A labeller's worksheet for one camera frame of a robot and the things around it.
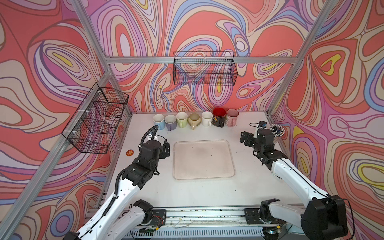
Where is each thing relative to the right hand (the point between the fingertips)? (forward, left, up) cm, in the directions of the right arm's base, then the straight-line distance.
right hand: (248, 137), depth 85 cm
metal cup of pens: (+5, -19, 0) cm, 19 cm away
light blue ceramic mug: (+22, +56, -7) cm, 61 cm away
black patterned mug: (+23, +13, -6) cm, 27 cm away
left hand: (-6, +50, +8) cm, 50 cm away
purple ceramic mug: (+22, +48, -9) cm, 54 cm away
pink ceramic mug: (+22, +5, -5) cm, 23 cm away
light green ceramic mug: (+23, +40, -7) cm, 46 cm away
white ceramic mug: (+22, +22, -7) cm, 32 cm away
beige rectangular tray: (-5, +32, -16) cm, 36 cm away
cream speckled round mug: (+23, +31, -8) cm, 39 cm away
